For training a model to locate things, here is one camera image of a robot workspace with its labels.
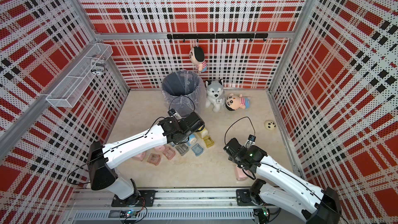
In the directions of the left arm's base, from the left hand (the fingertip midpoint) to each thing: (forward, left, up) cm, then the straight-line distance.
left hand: (192, 126), depth 78 cm
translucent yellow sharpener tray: (+1, -8, -19) cm, 21 cm away
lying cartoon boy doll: (+25, -25, -11) cm, 37 cm away
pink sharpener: (-20, -24, -12) cm, 34 cm away
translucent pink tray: (-7, +15, -19) cm, 25 cm away
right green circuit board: (-36, -32, -14) cm, 51 cm away
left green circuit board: (-36, +29, -17) cm, 49 cm away
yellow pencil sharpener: (+1, -6, -10) cm, 11 cm away
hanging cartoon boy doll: (+39, -1, +16) cm, 42 cm away
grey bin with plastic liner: (+28, +8, -3) cm, 29 cm away
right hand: (-13, -26, -9) cm, 30 cm away
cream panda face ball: (+10, -47, -15) cm, 50 cm away
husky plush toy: (+25, -13, -3) cm, 28 cm away
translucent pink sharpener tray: (-10, +23, -18) cm, 31 cm away
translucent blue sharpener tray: (-4, -1, -19) cm, 20 cm away
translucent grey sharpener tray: (-4, +8, -19) cm, 21 cm away
